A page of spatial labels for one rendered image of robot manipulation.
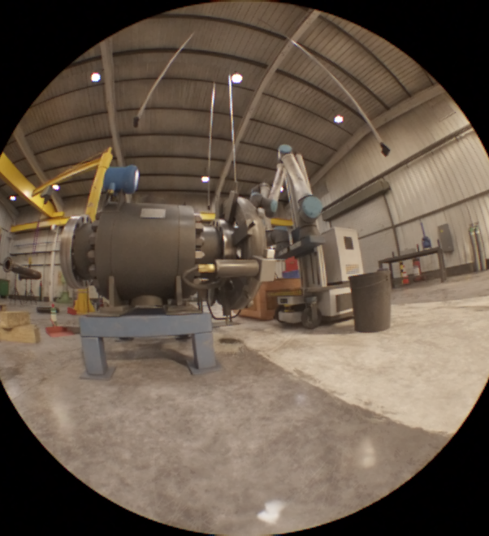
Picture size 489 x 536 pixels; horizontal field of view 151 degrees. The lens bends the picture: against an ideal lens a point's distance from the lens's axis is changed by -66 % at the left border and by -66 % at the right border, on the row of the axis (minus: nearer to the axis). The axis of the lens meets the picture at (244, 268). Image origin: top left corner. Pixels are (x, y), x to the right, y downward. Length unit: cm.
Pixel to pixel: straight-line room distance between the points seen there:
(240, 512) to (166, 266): 89
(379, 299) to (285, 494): 108
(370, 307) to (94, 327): 138
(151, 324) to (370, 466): 76
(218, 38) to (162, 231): 789
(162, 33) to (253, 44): 320
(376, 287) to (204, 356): 100
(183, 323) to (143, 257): 36
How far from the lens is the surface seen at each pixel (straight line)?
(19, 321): 172
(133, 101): 975
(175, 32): 840
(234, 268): 78
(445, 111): 1065
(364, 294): 120
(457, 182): 915
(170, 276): 92
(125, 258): 91
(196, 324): 77
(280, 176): 171
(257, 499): 35
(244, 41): 830
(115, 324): 77
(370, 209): 1024
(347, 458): 41
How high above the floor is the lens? 32
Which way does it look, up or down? 8 degrees up
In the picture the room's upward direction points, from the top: 4 degrees counter-clockwise
